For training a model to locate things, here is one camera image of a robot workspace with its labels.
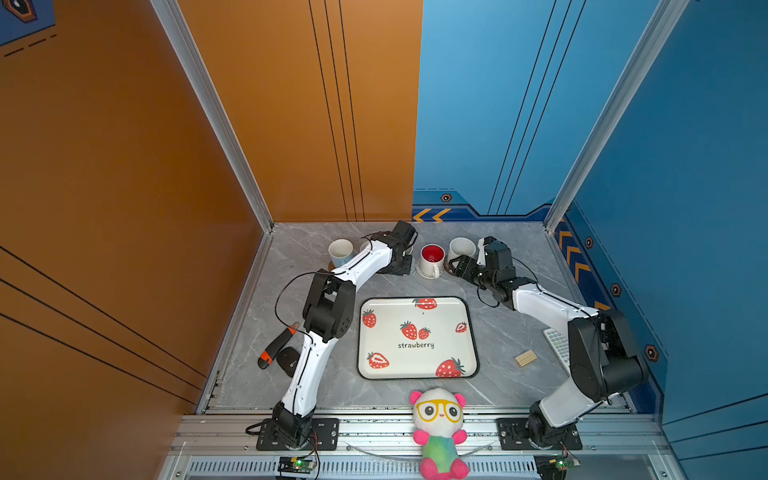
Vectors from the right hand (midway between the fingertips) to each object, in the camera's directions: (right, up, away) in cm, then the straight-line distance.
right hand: (455, 265), depth 93 cm
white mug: (+4, +6, +10) cm, 12 cm away
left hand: (-17, -1, +9) cm, 19 cm away
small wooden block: (+18, -26, -8) cm, 33 cm away
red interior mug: (-6, +2, +12) cm, 13 cm away
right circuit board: (+19, -47, -22) cm, 55 cm away
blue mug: (-37, +5, +7) cm, 38 cm away
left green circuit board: (-43, -47, -22) cm, 67 cm away
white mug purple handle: (-26, +6, -21) cm, 34 cm away
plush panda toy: (-9, -35, -23) cm, 43 cm away
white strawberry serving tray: (-12, -22, -3) cm, 25 cm away
